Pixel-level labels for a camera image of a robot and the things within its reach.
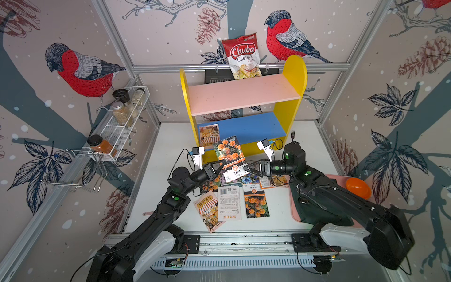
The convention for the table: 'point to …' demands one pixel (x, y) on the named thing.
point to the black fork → (292, 134)
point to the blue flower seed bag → (250, 179)
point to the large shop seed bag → (209, 135)
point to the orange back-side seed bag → (265, 183)
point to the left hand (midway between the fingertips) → (228, 160)
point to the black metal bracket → (224, 74)
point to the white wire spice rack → (111, 137)
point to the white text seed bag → (229, 204)
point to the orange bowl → (359, 188)
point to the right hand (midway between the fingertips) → (246, 168)
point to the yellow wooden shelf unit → (252, 110)
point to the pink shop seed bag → (207, 205)
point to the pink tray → (295, 211)
